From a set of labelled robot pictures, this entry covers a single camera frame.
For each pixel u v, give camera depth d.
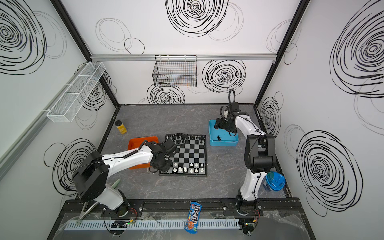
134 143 0.97
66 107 0.72
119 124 0.97
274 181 0.73
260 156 0.51
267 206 0.77
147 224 0.77
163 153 0.63
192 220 0.69
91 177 0.43
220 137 0.99
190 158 0.89
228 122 0.71
